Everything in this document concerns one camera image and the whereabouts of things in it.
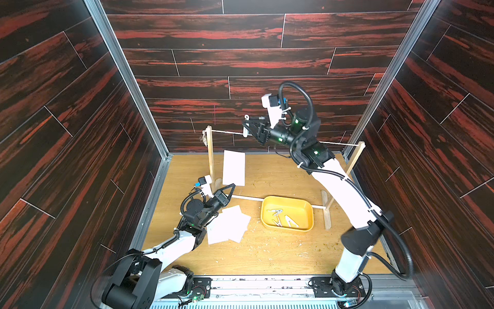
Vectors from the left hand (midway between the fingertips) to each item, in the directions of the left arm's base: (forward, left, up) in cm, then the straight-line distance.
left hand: (236, 187), depth 75 cm
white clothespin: (-4, -19, -22) cm, 30 cm away
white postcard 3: (+2, +4, -25) cm, 25 cm away
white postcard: (+8, +2, +3) cm, 8 cm away
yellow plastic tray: (+1, -24, -24) cm, 34 cm away
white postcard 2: (-4, +1, -25) cm, 26 cm away
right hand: (+10, -5, +26) cm, 28 cm away
